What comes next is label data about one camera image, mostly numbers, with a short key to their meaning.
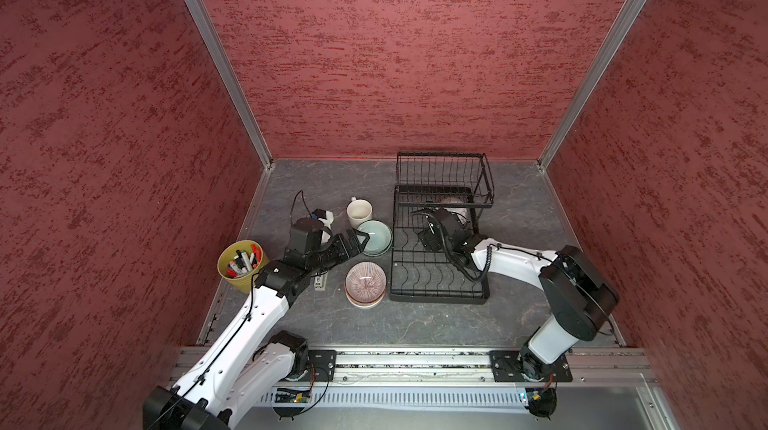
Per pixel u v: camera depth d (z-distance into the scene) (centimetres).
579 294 46
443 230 70
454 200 107
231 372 42
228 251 79
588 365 76
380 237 92
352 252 68
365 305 78
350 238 69
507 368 74
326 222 72
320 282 85
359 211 98
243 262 82
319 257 63
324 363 74
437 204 103
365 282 83
